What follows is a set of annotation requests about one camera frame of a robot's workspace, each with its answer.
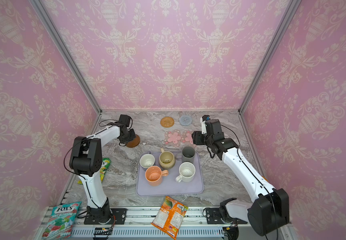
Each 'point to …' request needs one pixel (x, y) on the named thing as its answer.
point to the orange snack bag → (169, 218)
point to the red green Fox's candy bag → (60, 223)
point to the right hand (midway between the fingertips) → (197, 134)
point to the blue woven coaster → (185, 120)
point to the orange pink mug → (154, 175)
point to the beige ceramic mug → (166, 159)
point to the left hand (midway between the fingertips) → (133, 137)
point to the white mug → (187, 171)
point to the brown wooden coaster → (134, 143)
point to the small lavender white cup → (147, 160)
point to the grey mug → (188, 154)
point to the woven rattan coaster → (167, 122)
